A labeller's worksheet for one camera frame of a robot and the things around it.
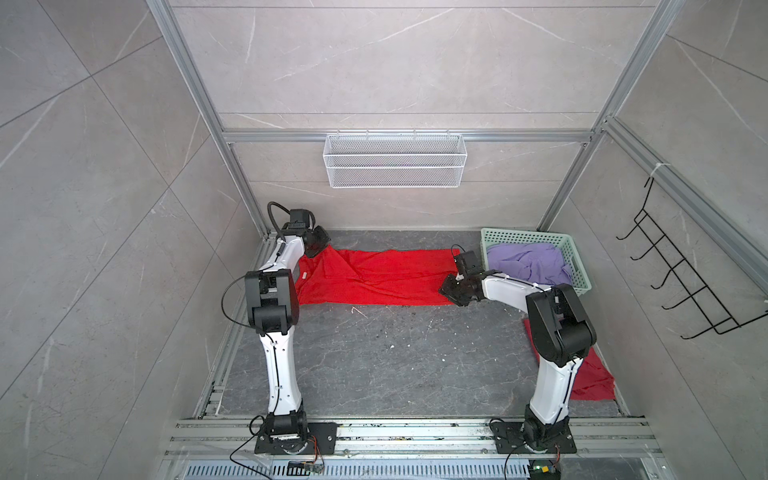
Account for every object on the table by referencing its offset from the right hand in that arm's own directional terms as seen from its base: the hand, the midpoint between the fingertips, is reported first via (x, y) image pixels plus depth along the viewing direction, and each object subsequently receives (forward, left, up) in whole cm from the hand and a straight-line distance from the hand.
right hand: (440, 288), depth 101 cm
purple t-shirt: (+10, -38, 0) cm, 39 cm away
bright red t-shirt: (+7, +23, -2) cm, 24 cm away
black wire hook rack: (-26, -50, +29) cm, 64 cm away
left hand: (+19, +40, +10) cm, 45 cm away
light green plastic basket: (+23, -24, +2) cm, 33 cm away
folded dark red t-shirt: (-31, -39, -2) cm, 50 cm away
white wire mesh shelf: (+34, +15, +28) cm, 47 cm away
